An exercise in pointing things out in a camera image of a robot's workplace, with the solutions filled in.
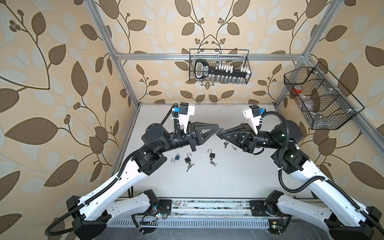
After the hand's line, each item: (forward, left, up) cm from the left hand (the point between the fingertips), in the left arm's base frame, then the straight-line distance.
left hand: (221, 132), depth 46 cm
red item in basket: (+45, -51, -19) cm, 71 cm away
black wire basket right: (+28, -55, -12) cm, 63 cm away
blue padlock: (+12, +21, -48) cm, 54 cm away
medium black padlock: (+15, -1, -48) cm, 50 cm away
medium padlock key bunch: (+10, -1, -48) cm, 49 cm away
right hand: (0, -1, -3) cm, 3 cm away
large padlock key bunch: (+8, +12, -48) cm, 51 cm away
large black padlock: (+12, +14, -48) cm, 51 cm away
